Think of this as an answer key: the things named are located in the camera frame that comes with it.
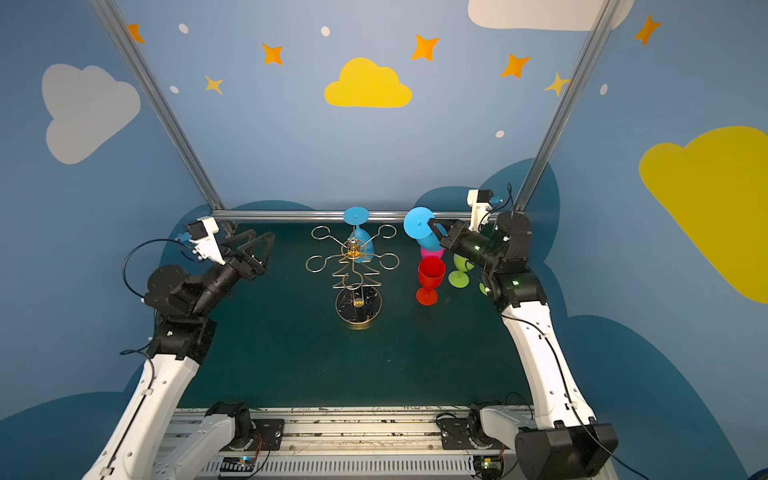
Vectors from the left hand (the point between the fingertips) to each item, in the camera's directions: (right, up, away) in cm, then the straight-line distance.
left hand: (259, 233), depth 63 cm
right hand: (+38, +3, +3) cm, 38 cm away
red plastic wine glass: (+42, -10, +33) cm, 55 cm away
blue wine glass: (+19, +6, +20) cm, 28 cm away
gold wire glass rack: (+18, -20, +34) cm, 44 cm away
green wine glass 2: (+61, -17, +40) cm, 76 cm away
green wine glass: (+53, -13, +42) cm, 69 cm away
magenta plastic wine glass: (+41, -4, +35) cm, 54 cm away
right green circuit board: (+53, -58, +10) cm, 79 cm away
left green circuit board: (-10, -57, +10) cm, 59 cm away
